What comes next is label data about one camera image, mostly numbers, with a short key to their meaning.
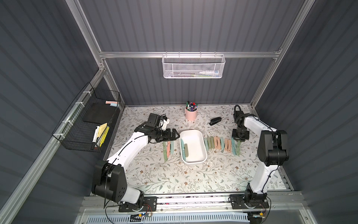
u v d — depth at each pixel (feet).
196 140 3.25
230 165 2.85
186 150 3.09
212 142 3.17
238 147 3.01
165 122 2.58
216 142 3.16
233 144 3.17
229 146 3.15
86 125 2.40
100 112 2.47
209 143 3.17
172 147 3.11
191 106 3.35
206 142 3.17
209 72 2.93
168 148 3.13
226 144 3.16
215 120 3.51
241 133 2.68
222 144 3.16
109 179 1.39
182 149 3.06
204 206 2.42
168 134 2.39
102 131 2.07
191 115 3.53
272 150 1.70
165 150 3.08
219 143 3.16
